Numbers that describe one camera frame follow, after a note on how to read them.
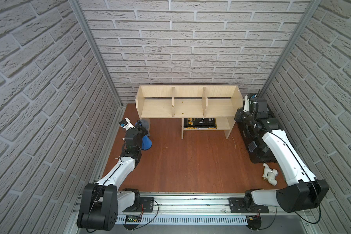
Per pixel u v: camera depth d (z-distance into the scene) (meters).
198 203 0.76
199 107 0.86
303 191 0.38
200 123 0.90
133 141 0.61
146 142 0.82
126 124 0.70
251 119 0.57
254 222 0.69
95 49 0.86
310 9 0.70
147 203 0.73
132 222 0.71
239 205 0.73
